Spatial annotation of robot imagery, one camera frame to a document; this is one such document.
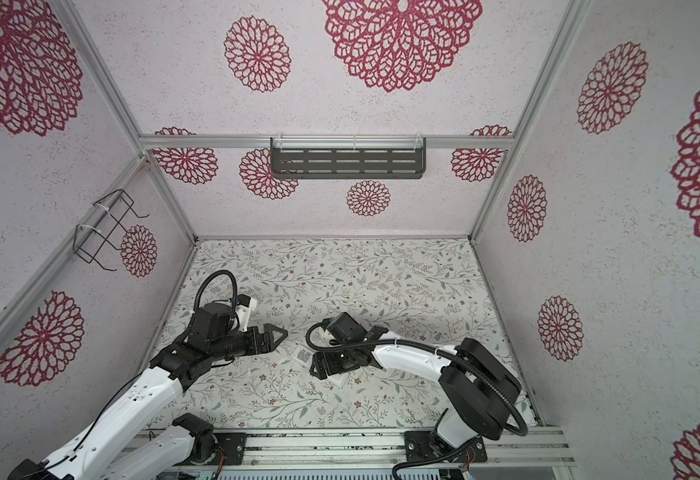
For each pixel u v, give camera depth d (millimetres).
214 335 605
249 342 684
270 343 683
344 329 663
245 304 713
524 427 394
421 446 721
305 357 876
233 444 745
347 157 955
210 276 614
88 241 728
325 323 795
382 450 755
